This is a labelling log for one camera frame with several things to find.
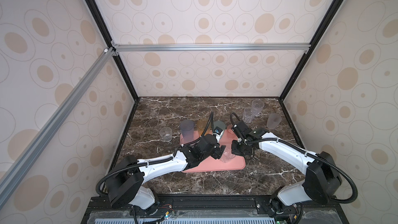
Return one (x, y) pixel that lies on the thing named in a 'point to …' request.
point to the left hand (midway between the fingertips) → (224, 142)
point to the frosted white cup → (273, 120)
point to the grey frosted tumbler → (187, 128)
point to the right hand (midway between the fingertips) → (233, 152)
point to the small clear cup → (166, 133)
